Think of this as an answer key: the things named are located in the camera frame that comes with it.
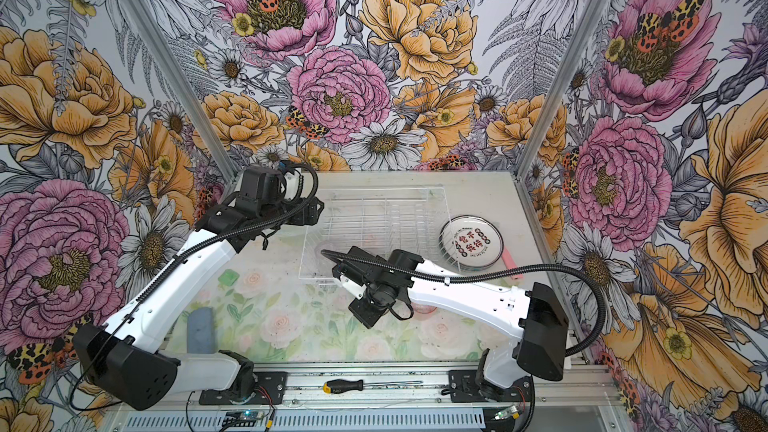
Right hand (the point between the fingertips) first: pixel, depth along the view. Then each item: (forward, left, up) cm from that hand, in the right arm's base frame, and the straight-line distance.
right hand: (370, 321), depth 71 cm
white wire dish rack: (+39, -1, -12) cm, 41 cm away
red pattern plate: (+28, -31, -12) cm, 43 cm away
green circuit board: (-17, +30, -14) cm, 37 cm away
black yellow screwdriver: (-11, +8, -12) cm, 18 cm away
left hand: (+24, +16, +12) cm, 31 cm away
